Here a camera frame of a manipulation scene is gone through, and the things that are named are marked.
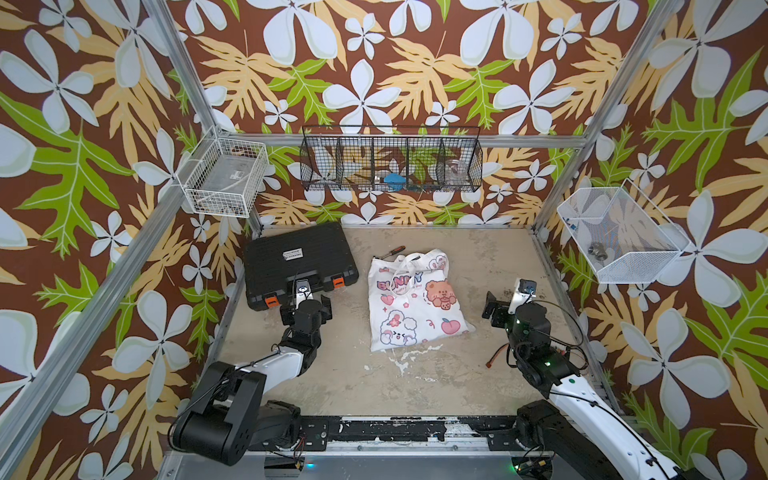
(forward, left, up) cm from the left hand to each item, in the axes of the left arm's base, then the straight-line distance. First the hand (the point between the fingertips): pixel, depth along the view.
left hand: (306, 296), depth 90 cm
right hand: (-4, -56, +9) cm, 57 cm away
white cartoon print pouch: (0, -32, -2) cm, 32 cm away
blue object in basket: (+30, -27, +20) cm, 45 cm away
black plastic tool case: (+17, +15, -4) cm, 23 cm away
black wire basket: (+39, -26, +23) cm, 52 cm away
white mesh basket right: (+8, -89, +19) cm, 91 cm away
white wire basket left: (+25, +24, +25) cm, 43 cm away
